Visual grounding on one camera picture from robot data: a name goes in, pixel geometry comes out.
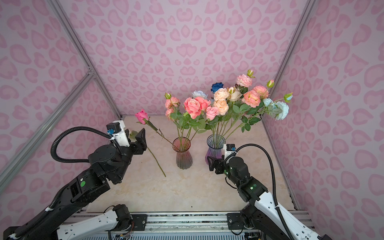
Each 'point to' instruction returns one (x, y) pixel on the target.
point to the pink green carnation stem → (247, 121)
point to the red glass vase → (182, 146)
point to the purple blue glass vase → (215, 143)
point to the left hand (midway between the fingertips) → (136, 128)
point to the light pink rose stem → (210, 122)
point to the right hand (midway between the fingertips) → (214, 156)
